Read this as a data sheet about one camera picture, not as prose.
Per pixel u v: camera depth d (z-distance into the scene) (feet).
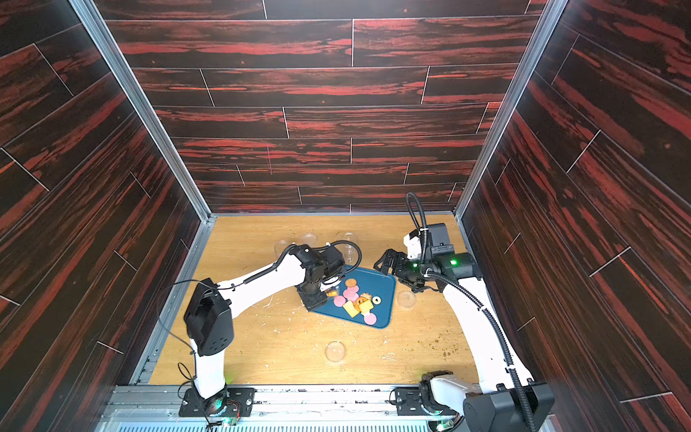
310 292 2.37
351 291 3.11
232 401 2.41
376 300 3.06
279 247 3.12
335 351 2.74
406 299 3.08
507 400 1.20
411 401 2.41
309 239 3.65
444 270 1.60
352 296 3.07
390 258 2.14
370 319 2.91
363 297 3.06
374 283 3.15
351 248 2.46
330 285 2.36
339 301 3.06
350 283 3.14
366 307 2.98
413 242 2.24
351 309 2.98
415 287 2.14
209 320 1.53
